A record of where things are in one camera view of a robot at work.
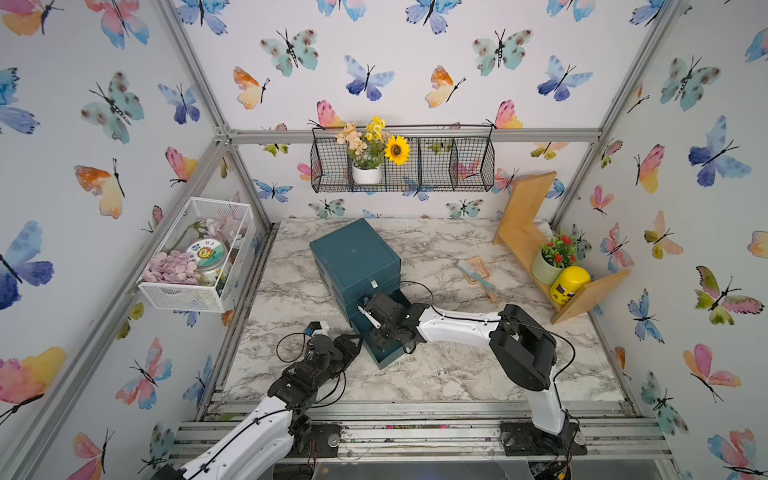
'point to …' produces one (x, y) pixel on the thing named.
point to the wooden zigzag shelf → (519, 235)
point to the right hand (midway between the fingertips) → (378, 327)
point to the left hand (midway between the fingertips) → (366, 338)
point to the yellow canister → (568, 282)
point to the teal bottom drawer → (381, 358)
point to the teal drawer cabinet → (358, 263)
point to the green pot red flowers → (554, 256)
